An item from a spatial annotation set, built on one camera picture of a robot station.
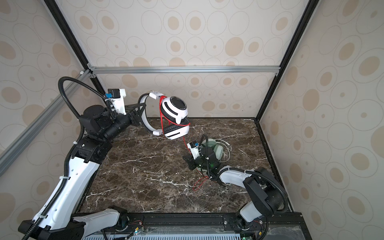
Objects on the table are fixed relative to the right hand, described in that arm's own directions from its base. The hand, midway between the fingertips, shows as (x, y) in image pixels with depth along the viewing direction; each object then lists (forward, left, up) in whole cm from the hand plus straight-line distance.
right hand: (184, 157), depth 84 cm
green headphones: (+8, -19, -1) cm, 21 cm away
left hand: (+3, +12, +37) cm, 39 cm away
